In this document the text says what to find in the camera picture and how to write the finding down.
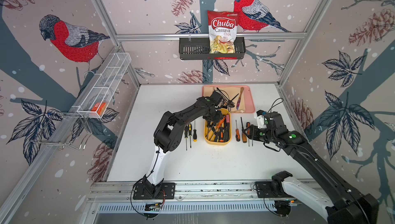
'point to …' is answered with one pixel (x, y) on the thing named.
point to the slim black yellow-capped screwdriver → (195, 133)
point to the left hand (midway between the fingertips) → (219, 117)
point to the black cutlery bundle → (227, 101)
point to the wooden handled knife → (242, 89)
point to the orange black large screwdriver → (219, 123)
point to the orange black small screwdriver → (237, 133)
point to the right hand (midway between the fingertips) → (245, 130)
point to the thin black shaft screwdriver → (248, 131)
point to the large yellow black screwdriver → (186, 135)
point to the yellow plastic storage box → (218, 133)
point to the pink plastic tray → (249, 104)
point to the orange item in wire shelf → (101, 108)
